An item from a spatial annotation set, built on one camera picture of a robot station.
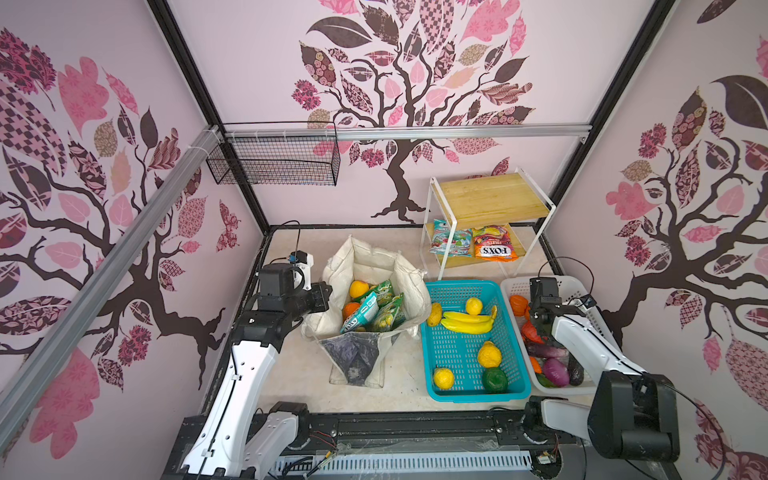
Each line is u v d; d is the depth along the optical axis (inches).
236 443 15.6
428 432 29.4
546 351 31.1
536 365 32.0
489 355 31.9
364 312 29.9
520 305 34.8
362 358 29.5
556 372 30.4
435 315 35.3
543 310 25.3
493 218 30.6
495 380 30.6
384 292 36.3
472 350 34.5
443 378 30.6
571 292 36.3
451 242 31.1
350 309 33.6
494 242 35.5
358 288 37.2
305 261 26.2
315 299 25.4
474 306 36.2
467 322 35.4
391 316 29.9
